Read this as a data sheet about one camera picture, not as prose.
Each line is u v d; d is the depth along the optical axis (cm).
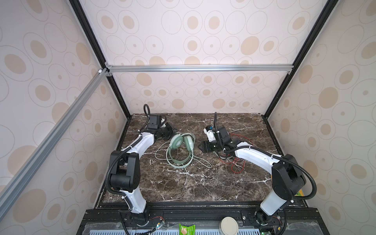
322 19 72
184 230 69
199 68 86
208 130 79
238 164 93
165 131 81
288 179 45
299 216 77
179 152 98
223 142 68
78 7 67
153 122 73
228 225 66
